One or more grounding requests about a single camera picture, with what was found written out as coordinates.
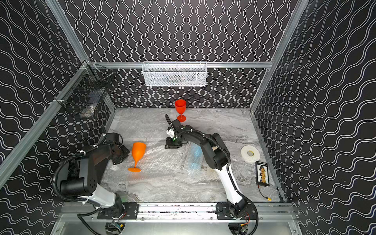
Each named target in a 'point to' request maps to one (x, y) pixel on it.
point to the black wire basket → (82, 95)
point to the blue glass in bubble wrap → (193, 169)
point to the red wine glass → (180, 105)
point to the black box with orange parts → (262, 174)
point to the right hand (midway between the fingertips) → (168, 147)
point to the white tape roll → (248, 158)
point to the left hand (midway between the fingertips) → (126, 154)
